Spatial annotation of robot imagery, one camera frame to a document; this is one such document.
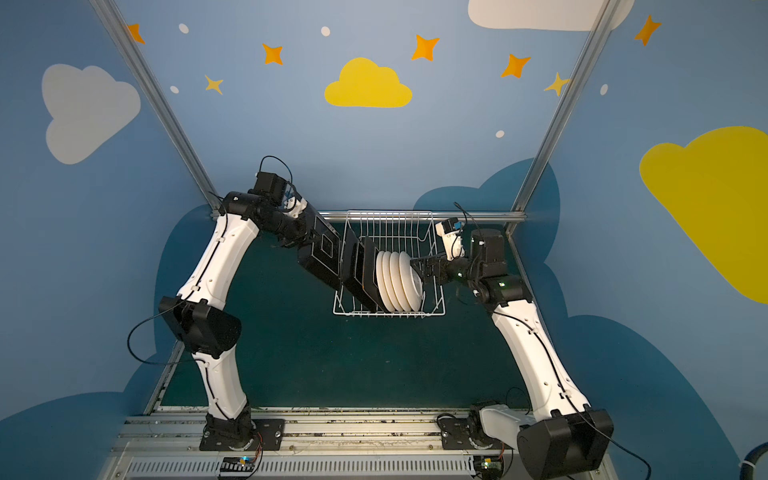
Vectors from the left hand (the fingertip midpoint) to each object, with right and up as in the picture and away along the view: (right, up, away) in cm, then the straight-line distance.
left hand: (319, 233), depth 82 cm
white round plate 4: (+26, -14, +7) cm, 31 cm away
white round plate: (+17, -14, +4) cm, 22 cm away
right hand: (+30, -6, -7) cm, 32 cm away
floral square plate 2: (+9, -10, +4) cm, 14 cm away
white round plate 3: (+22, -15, +4) cm, 26 cm away
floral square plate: (+1, -5, +2) cm, 5 cm away
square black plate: (+14, -11, +4) cm, 18 cm away
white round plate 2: (+19, -14, +4) cm, 24 cm away
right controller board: (+45, -59, -9) cm, 75 cm away
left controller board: (-18, -58, -9) cm, 61 cm away
